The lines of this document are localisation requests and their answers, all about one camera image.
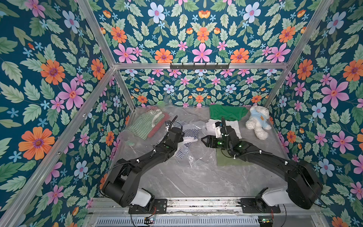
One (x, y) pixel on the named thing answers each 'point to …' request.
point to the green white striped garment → (142, 126)
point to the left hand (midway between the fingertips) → (178, 131)
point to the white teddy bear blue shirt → (258, 121)
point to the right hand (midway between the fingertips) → (208, 136)
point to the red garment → (158, 124)
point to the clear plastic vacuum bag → (197, 156)
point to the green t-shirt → (230, 112)
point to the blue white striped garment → (191, 135)
